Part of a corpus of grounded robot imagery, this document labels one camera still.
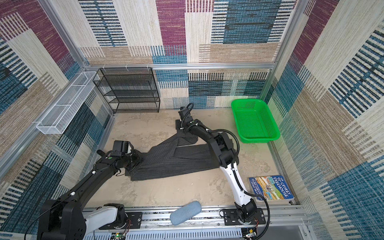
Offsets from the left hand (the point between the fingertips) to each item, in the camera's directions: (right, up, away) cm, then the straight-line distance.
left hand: (145, 156), depth 86 cm
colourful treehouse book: (+69, -16, -5) cm, 71 cm away
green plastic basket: (+72, +19, +27) cm, 80 cm away
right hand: (+18, +18, +19) cm, 32 cm away
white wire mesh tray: (-36, +21, -14) cm, 44 cm away
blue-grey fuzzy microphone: (+23, -24, -13) cm, 36 cm away
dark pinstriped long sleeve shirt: (+20, -1, +7) cm, 22 cm away
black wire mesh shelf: (-19, +43, +24) cm, 53 cm away
